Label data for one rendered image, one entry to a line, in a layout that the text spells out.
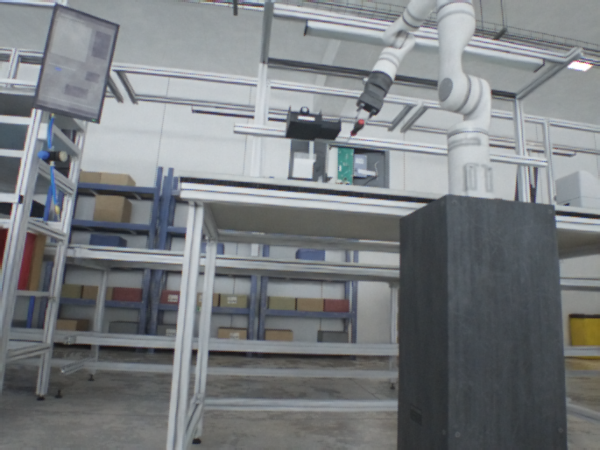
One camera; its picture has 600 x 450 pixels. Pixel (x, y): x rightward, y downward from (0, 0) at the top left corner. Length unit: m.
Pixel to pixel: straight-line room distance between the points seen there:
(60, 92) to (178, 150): 3.76
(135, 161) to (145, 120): 0.60
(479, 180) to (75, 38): 1.95
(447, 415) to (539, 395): 0.18
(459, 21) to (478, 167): 0.37
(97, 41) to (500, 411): 2.20
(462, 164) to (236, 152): 5.04
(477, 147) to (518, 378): 0.47
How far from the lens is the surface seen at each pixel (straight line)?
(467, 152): 0.96
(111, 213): 5.35
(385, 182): 1.54
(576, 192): 1.73
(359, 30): 2.06
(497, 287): 0.84
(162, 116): 6.14
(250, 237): 2.07
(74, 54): 2.33
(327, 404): 2.13
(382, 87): 1.33
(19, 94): 2.74
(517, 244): 0.87
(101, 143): 6.17
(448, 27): 1.12
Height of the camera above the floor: 0.64
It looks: 12 degrees up
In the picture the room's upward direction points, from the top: 3 degrees clockwise
